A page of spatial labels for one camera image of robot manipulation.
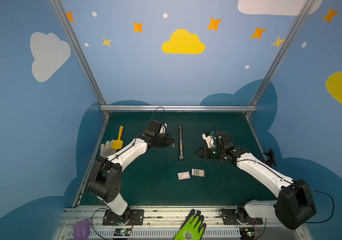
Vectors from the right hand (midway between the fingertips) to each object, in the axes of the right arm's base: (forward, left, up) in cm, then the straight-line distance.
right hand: (198, 151), depth 83 cm
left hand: (+5, +13, +1) cm, 14 cm away
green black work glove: (-36, +3, -12) cm, 38 cm away
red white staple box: (-9, +7, -14) cm, 18 cm away
